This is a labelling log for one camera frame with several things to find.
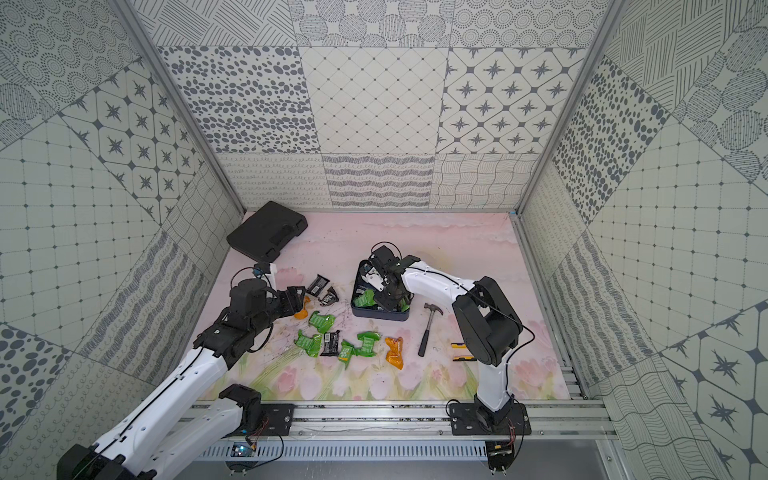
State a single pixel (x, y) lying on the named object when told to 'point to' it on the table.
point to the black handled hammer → (432, 308)
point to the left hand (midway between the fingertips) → (293, 285)
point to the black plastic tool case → (267, 230)
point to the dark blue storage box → (372, 311)
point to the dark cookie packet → (330, 298)
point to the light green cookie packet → (346, 353)
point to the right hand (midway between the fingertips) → (392, 300)
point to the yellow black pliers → (456, 345)
